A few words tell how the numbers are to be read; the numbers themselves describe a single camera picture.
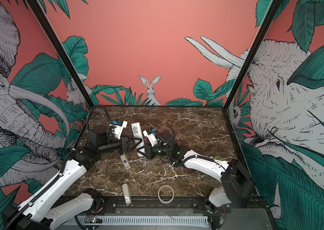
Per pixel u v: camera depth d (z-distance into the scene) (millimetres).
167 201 745
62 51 862
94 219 700
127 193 747
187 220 702
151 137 686
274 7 692
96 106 1264
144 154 696
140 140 678
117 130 639
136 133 716
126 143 625
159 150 662
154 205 750
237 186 422
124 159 864
